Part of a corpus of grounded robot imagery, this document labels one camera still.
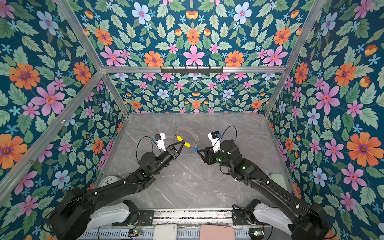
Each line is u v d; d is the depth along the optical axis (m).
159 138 0.68
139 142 1.03
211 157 0.64
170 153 0.65
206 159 0.65
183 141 0.72
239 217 0.74
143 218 0.73
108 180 0.82
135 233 0.70
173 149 0.68
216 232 0.70
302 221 0.39
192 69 0.91
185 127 1.15
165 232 0.69
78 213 0.41
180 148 0.71
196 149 0.79
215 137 0.64
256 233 0.70
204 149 0.75
